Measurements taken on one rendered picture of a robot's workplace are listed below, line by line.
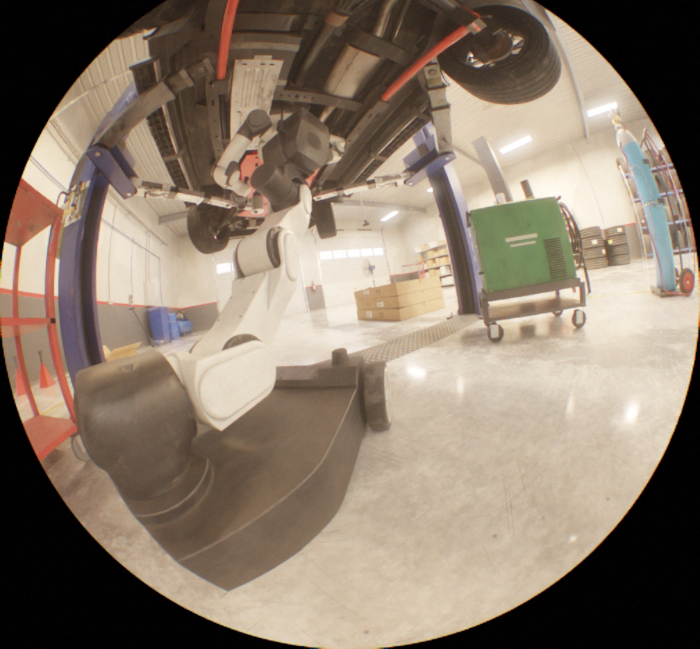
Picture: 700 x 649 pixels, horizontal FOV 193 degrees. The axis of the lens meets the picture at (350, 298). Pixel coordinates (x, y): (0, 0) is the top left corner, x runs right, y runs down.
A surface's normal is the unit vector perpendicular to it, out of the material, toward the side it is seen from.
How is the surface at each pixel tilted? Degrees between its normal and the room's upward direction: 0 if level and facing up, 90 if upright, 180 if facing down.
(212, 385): 90
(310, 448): 0
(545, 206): 86
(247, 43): 180
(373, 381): 37
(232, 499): 0
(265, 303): 90
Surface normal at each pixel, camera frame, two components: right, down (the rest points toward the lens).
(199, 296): 0.43, -0.07
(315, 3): 0.36, 0.82
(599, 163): -0.89, 0.16
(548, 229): -0.55, 0.03
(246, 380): 0.96, -0.17
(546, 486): -0.18, -0.98
